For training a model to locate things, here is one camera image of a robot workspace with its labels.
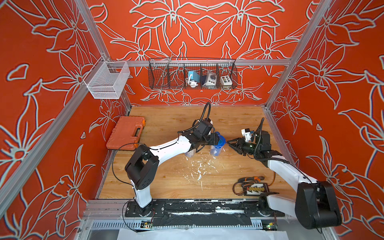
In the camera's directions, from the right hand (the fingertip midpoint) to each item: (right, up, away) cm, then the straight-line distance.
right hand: (226, 143), depth 81 cm
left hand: (-4, +2, +4) cm, 6 cm away
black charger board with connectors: (+15, -24, -3) cm, 28 cm away
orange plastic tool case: (-63, +4, +17) cm, 65 cm away
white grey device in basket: (-7, +39, +10) cm, 41 cm away
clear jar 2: (-5, -6, +7) cm, 11 cm away
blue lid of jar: (-2, +1, +2) cm, 3 cm away
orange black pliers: (+17, -20, 0) cm, 26 cm away
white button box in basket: (+4, +39, +14) cm, 41 cm away
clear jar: (-20, -8, +7) cm, 22 cm away
